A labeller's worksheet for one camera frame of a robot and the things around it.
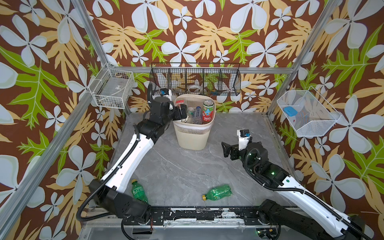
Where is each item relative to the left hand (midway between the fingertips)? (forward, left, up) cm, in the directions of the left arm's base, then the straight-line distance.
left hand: (178, 105), depth 72 cm
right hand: (-13, -25, -12) cm, 31 cm away
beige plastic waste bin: (-6, -9, -19) cm, 22 cm away
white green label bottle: (+8, -5, -14) cm, 17 cm away
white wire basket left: (+16, +40, -2) cm, 43 cm away
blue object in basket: (+8, -64, -12) cm, 66 cm away
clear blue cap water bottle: (+3, -10, -13) cm, 16 cm away
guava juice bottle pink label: (+11, 0, -8) cm, 14 cm away
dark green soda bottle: (-32, +21, -32) cm, 50 cm away
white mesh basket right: (+5, -72, -10) cm, 73 cm away
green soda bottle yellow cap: (-31, -21, -37) cm, 53 cm away
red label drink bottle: (+4, -16, -9) cm, 18 cm away
